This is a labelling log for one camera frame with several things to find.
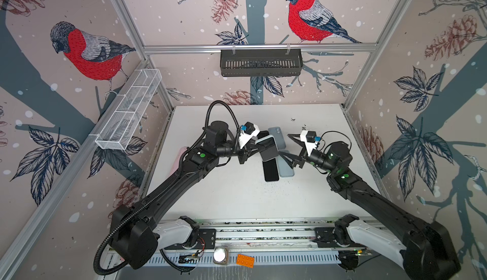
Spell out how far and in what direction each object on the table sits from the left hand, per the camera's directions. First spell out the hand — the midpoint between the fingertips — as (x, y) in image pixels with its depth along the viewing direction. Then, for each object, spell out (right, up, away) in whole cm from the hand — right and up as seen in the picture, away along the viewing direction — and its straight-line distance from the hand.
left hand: (264, 142), depth 69 cm
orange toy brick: (-7, -44, 0) cm, 45 cm away
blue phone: (+5, -16, +24) cm, 30 cm away
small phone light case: (+11, +1, +40) cm, 42 cm away
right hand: (+9, 0, +4) cm, 10 cm away
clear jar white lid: (-15, -37, -7) cm, 40 cm away
